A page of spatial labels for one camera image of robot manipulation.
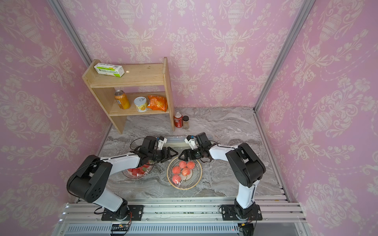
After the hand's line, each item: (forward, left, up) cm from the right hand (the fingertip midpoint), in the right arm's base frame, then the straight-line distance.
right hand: (184, 156), depth 91 cm
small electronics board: (-34, +33, -6) cm, 48 cm away
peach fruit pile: (-7, 0, 0) cm, 7 cm away
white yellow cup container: (+24, +24, +24) cm, 41 cm away
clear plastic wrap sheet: (-11, +1, 0) cm, 11 cm away
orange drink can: (+25, +35, +27) cm, 51 cm away
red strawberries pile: (-8, +27, +2) cm, 28 cm away
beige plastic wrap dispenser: (+10, +5, +2) cm, 11 cm away
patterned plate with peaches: (-15, -1, -3) cm, 15 cm away
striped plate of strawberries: (-9, +33, -1) cm, 34 cm away
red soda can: (+25, +3, +5) cm, 26 cm away
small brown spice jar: (+27, -1, 0) cm, 27 cm away
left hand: (-1, +5, +3) cm, 6 cm away
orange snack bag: (+25, +15, +23) cm, 37 cm away
